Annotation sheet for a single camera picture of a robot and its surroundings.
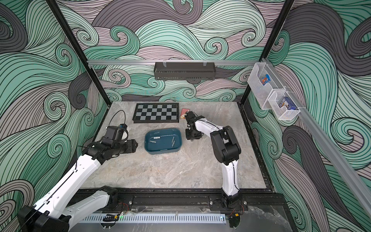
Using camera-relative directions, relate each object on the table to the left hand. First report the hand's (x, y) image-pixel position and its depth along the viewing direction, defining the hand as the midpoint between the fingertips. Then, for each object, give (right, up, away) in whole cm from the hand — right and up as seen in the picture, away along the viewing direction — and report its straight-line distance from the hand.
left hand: (132, 143), depth 77 cm
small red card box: (+28, +17, +36) cm, 49 cm away
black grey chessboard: (+7, +17, +32) cm, 37 cm away
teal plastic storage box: (+13, -2, +18) cm, 23 cm away
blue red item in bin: (+76, +36, +6) cm, 85 cm away
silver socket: (+10, 0, +20) cm, 22 cm away
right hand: (+35, 0, +21) cm, 41 cm away
